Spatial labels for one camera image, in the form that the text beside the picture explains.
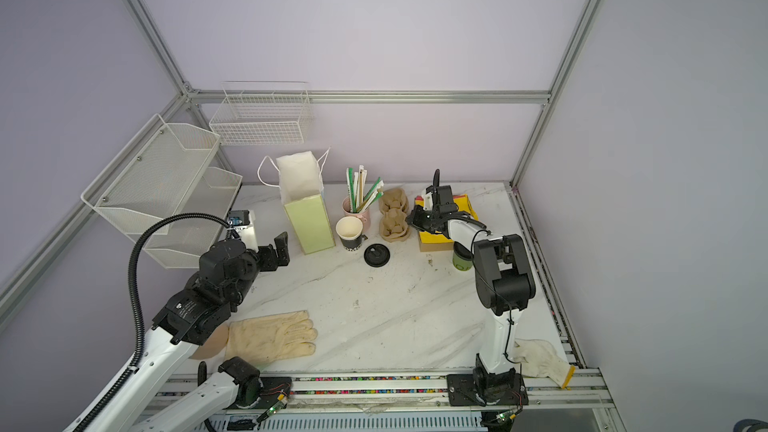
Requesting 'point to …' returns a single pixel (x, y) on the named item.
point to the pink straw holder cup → (364, 214)
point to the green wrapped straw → (351, 189)
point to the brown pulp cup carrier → (393, 203)
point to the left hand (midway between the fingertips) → (264, 238)
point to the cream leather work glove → (269, 338)
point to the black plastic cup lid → (376, 255)
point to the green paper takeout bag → (302, 188)
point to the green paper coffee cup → (462, 259)
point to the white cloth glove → (539, 358)
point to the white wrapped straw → (362, 186)
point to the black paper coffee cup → (349, 231)
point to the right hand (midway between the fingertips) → (404, 216)
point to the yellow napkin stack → (435, 240)
